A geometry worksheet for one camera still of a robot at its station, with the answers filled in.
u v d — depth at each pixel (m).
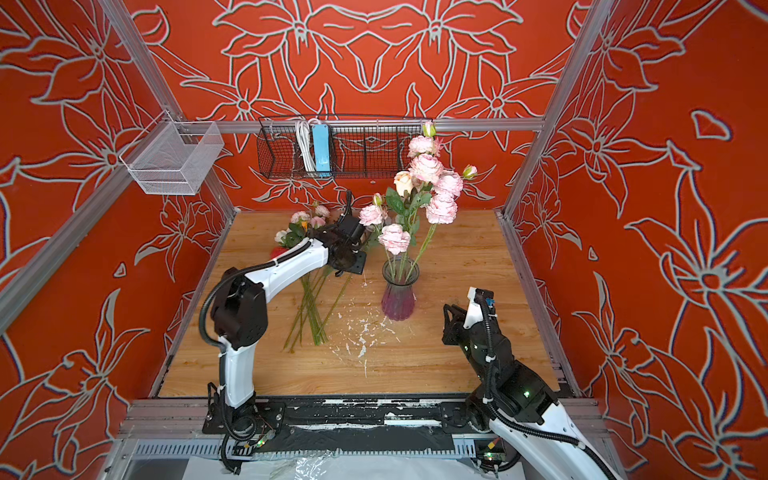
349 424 0.73
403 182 0.65
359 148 0.98
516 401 0.48
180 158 0.94
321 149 0.89
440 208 0.63
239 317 0.51
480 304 0.60
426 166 0.60
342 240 0.69
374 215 0.71
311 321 0.90
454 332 0.62
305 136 0.88
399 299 0.88
